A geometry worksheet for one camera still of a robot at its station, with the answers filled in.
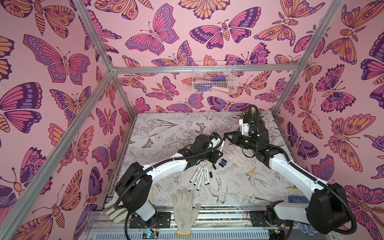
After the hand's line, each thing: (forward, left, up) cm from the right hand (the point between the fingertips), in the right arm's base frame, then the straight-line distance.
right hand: (225, 133), depth 79 cm
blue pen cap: (-5, -1, -24) cm, 24 cm away
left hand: (-8, +1, -8) cm, 11 cm away
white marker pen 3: (-15, +14, -23) cm, 31 cm away
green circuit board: (-43, +38, -26) cm, 63 cm away
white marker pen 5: (-13, +9, -22) cm, 28 cm away
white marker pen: (-6, +2, -4) cm, 7 cm away
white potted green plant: (+3, -9, +8) cm, 12 cm away
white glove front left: (-36, +55, -22) cm, 69 cm away
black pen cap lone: (-13, +7, -23) cm, 27 cm away
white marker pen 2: (-14, +16, -22) cm, 31 cm away
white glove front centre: (-33, +20, -23) cm, 45 cm away
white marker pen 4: (-18, +13, -23) cm, 32 cm away
